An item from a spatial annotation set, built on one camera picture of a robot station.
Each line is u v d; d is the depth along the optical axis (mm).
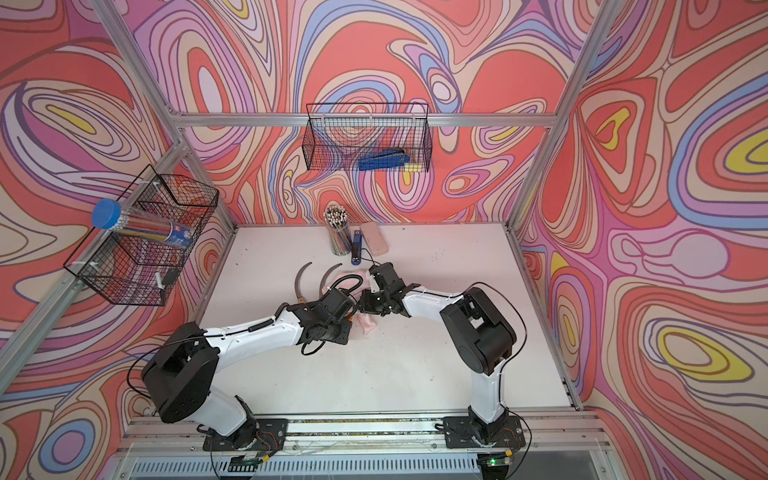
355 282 759
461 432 732
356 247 1115
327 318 674
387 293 744
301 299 979
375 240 1136
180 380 433
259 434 720
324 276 1044
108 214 619
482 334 515
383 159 904
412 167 840
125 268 704
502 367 531
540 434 752
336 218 981
